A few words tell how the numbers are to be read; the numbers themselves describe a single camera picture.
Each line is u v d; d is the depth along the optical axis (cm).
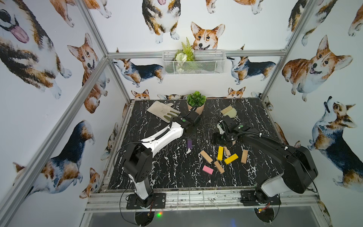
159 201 74
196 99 101
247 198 73
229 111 113
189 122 65
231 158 88
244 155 90
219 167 84
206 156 89
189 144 95
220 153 90
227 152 90
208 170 84
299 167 43
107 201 75
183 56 82
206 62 92
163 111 114
